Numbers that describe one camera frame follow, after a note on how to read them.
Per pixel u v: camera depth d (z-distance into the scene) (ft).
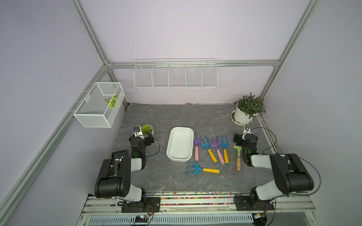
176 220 2.53
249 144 2.34
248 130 2.60
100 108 2.68
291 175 1.50
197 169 2.78
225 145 3.17
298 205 2.44
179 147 3.06
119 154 2.97
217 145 3.09
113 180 1.51
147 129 3.07
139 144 2.35
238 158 2.85
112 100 2.66
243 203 2.42
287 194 1.63
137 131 2.58
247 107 3.08
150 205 2.37
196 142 3.21
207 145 3.16
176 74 3.29
